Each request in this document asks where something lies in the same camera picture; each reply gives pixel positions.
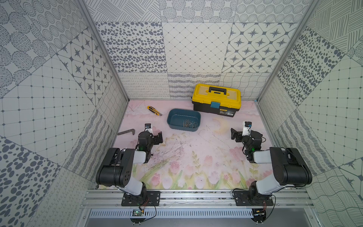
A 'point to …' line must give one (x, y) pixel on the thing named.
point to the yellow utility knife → (154, 110)
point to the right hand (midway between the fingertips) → (238, 129)
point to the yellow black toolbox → (217, 99)
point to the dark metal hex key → (132, 130)
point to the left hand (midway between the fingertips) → (153, 131)
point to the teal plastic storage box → (184, 119)
